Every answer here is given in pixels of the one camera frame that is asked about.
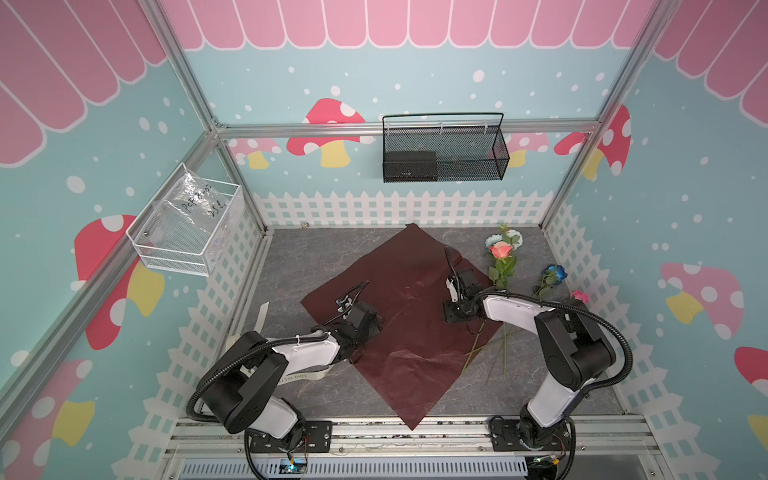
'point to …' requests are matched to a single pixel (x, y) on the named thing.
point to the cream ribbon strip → (261, 317)
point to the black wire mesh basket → (444, 147)
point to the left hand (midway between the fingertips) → (373, 328)
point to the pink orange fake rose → (499, 274)
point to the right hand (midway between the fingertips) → (447, 311)
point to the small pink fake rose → (580, 296)
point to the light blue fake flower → (506, 235)
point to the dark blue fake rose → (553, 275)
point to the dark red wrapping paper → (418, 358)
